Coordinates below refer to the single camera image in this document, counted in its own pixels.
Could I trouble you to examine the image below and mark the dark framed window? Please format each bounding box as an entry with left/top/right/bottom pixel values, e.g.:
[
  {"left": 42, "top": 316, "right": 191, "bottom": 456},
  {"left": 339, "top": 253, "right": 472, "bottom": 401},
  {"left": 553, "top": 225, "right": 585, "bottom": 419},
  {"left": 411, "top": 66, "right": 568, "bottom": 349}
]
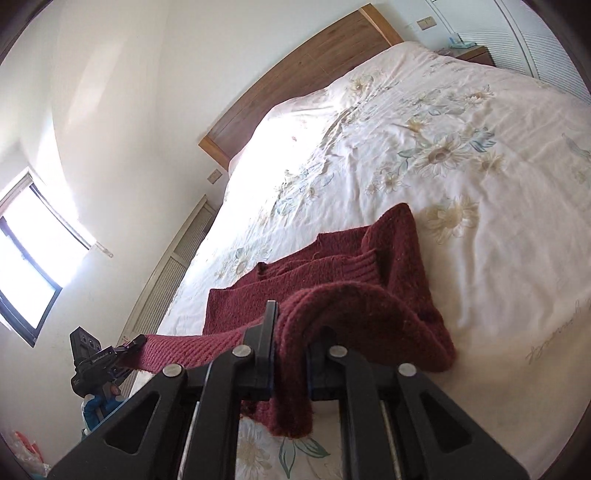
[{"left": 1, "top": 169, "right": 112, "bottom": 347}]

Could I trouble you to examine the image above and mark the wooden headboard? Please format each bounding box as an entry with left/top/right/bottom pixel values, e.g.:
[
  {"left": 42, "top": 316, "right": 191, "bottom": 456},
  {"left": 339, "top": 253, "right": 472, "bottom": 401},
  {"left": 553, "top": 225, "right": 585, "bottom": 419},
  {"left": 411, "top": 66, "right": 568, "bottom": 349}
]
[{"left": 198, "top": 4, "right": 404, "bottom": 169}]

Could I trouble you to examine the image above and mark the white floral bed cover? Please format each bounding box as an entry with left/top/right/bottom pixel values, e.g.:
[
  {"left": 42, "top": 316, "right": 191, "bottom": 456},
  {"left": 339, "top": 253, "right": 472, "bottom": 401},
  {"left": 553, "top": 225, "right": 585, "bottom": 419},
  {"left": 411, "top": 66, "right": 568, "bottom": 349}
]
[{"left": 159, "top": 42, "right": 590, "bottom": 479}]

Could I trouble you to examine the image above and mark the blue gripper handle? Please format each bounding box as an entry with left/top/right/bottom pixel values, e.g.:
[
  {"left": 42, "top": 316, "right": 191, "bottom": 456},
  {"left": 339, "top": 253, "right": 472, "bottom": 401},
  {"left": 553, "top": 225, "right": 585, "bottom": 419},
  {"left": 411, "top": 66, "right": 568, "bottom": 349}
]
[{"left": 81, "top": 385, "right": 124, "bottom": 436}]

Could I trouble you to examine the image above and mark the wooden bedside table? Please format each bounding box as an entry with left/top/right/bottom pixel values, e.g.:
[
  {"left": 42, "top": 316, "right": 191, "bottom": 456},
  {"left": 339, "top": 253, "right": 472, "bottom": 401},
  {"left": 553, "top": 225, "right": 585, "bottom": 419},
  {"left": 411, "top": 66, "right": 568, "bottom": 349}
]
[{"left": 437, "top": 45, "right": 496, "bottom": 67}]

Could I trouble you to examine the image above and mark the dark red knitted sweater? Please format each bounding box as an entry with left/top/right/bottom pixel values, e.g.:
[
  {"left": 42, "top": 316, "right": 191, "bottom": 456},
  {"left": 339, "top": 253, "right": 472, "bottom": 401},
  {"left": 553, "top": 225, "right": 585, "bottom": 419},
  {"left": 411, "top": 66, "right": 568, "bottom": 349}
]
[{"left": 123, "top": 203, "right": 456, "bottom": 438}]

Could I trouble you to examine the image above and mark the beige wall socket plate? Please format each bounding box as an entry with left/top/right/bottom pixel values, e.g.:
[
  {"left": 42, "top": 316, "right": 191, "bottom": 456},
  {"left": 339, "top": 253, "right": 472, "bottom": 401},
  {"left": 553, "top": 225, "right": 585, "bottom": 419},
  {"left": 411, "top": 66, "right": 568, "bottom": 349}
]
[{"left": 207, "top": 169, "right": 222, "bottom": 185}]

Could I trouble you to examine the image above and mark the beige wall switch plate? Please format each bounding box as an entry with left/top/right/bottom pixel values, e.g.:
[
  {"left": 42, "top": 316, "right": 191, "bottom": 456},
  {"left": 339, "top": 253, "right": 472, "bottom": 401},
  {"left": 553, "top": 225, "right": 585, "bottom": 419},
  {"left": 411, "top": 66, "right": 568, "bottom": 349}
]
[{"left": 417, "top": 16, "right": 437, "bottom": 31}]

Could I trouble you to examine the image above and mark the white panelled wardrobe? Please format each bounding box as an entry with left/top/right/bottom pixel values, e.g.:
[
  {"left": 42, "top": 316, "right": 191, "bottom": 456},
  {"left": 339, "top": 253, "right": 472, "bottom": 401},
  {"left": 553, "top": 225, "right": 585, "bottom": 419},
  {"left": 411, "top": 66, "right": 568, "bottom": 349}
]
[{"left": 430, "top": 0, "right": 590, "bottom": 103}]

